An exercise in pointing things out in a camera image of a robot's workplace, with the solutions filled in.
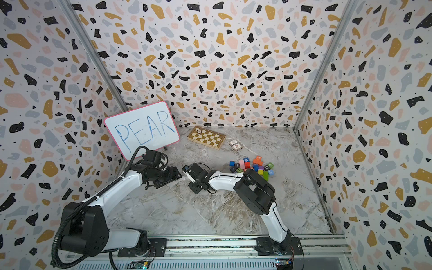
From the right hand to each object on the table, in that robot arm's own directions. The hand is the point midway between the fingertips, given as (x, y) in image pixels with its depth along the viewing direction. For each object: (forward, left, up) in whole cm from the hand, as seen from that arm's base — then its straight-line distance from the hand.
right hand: (194, 183), depth 94 cm
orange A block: (+17, -37, -1) cm, 41 cm away
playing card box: (+27, -23, +1) cm, 35 cm away
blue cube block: (+14, -21, -1) cm, 25 cm away
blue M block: (+17, -30, 0) cm, 34 cm away
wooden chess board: (+33, -4, +2) cm, 33 cm away
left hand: (-1, +7, +9) cm, 12 cm away
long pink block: (+13, -27, -1) cm, 30 cm away
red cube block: (+13, -30, 0) cm, 32 cm away
